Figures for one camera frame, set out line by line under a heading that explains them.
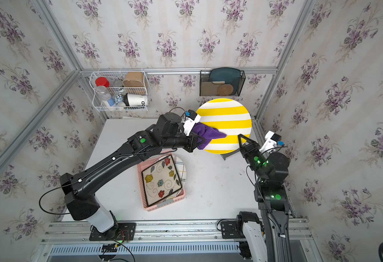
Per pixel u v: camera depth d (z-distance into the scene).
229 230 0.73
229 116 0.66
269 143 0.56
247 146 0.58
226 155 0.96
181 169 0.84
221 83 0.93
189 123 0.57
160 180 0.85
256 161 0.53
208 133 0.63
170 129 0.49
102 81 0.91
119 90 0.93
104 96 0.90
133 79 0.88
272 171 0.44
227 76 0.93
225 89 0.97
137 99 0.92
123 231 0.72
